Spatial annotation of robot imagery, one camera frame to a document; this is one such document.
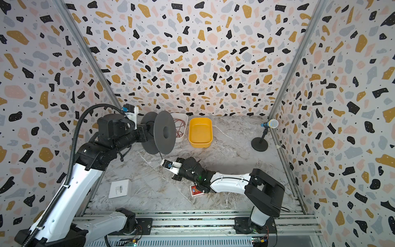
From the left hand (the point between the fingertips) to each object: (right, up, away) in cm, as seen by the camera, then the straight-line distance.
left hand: (148, 123), depth 64 cm
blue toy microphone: (+60, +1, +19) cm, 63 cm away
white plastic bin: (+7, +7, +50) cm, 51 cm away
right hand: (+4, -17, +10) cm, 21 cm away
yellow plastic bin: (+20, -4, +47) cm, 52 cm away
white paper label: (-22, -34, +17) cm, 44 cm away
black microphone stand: (+61, -13, +41) cm, 74 cm away
